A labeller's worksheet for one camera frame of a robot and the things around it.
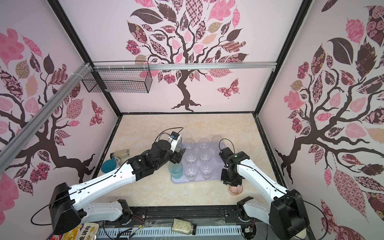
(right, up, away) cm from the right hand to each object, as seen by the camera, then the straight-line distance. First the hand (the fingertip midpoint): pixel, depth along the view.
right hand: (226, 181), depth 80 cm
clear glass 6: (-19, +3, +8) cm, 21 cm away
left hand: (-26, +19, -3) cm, 32 cm away
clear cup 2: (-3, +11, +9) cm, 15 cm away
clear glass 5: (-11, +11, +12) cm, 20 cm away
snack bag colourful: (-68, -19, -11) cm, 71 cm away
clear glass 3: (-3, +22, +17) cm, 28 cm away
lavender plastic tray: (-3, +5, +12) cm, 13 cm away
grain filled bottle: (-23, -16, -13) cm, 31 cm away
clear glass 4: (-20, +11, +10) cm, 25 cm away
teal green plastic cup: (-29, +4, +8) cm, 30 cm away
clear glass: (-21, +18, +17) cm, 33 cm away
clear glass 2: (-11, +18, +18) cm, 28 cm away
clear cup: (-10, +4, +8) cm, 14 cm away
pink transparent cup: (+6, -6, +1) cm, 8 cm away
